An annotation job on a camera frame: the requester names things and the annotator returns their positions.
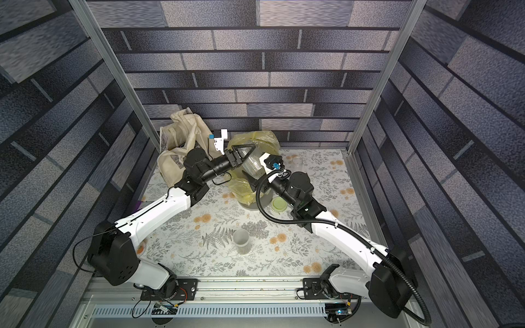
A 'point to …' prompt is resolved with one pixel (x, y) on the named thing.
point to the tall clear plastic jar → (295, 163)
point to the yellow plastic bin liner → (238, 183)
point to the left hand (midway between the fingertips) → (252, 148)
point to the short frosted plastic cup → (242, 240)
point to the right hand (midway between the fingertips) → (253, 160)
